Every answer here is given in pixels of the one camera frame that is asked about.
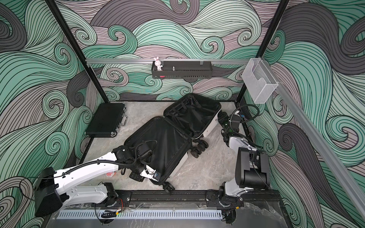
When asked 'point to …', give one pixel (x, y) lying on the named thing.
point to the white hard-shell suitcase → (163, 144)
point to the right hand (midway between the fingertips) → (220, 115)
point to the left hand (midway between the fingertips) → (148, 170)
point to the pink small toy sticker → (110, 174)
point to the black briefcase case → (107, 119)
